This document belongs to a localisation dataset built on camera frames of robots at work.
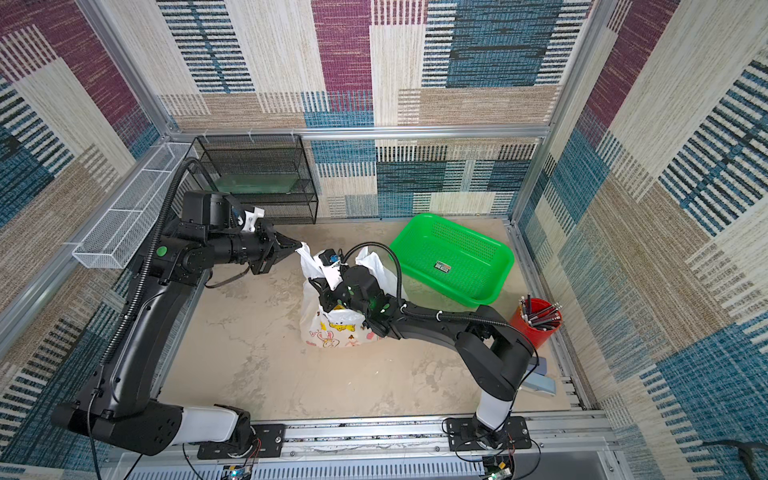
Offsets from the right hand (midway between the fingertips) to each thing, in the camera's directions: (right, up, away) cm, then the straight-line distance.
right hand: (318, 280), depth 80 cm
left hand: (+1, +10, -16) cm, 19 cm away
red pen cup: (+58, -11, 0) cm, 59 cm away
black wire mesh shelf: (-25, +36, +28) cm, 52 cm away
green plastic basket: (+42, +5, +28) cm, 51 cm away
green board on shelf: (-24, +29, +16) cm, 41 cm away
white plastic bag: (+6, -12, -2) cm, 13 cm away
